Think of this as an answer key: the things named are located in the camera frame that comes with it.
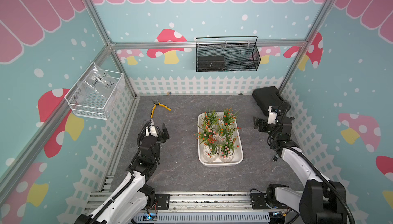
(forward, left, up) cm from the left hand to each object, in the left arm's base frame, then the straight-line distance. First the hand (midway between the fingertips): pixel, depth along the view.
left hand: (156, 127), depth 80 cm
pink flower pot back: (-11, -36, -4) cm, 38 cm away
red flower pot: (-8, -29, -10) cm, 32 cm away
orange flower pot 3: (+2, -38, -4) cm, 38 cm away
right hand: (+9, -57, -1) cm, 58 cm away
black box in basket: (+34, -29, +17) cm, 47 cm away
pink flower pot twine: (-1, -26, -4) cm, 26 cm away
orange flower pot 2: (+13, -40, -6) cm, 43 cm away
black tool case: (+38, -73, -14) cm, 84 cm away
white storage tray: (-7, -33, -3) cm, 34 cm away
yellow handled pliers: (+30, +11, -17) cm, 36 cm away
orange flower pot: (+10, -29, -5) cm, 31 cm away
